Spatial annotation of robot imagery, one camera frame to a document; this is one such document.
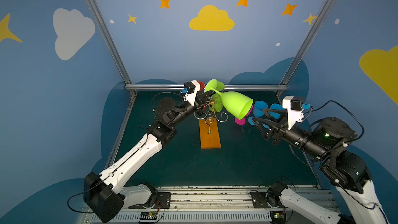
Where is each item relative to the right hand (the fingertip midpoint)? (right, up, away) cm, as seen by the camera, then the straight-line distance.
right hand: (261, 111), depth 51 cm
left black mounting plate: (-39, -44, +22) cm, 63 cm away
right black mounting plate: (+9, -44, +24) cm, 50 cm away
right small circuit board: (+17, -52, +22) cm, 59 cm away
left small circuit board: (-46, -51, +22) cm, 72 cm away
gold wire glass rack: (-15, -2, +31) cm, 34 cm away
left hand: (-17, +9, +9) cm, 22 cm away
